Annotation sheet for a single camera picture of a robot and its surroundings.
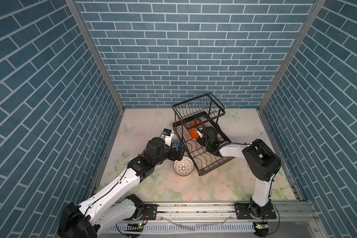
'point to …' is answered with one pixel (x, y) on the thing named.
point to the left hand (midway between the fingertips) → (180, 146)
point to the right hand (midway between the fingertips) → (205, 129)
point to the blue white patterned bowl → (176, 144)
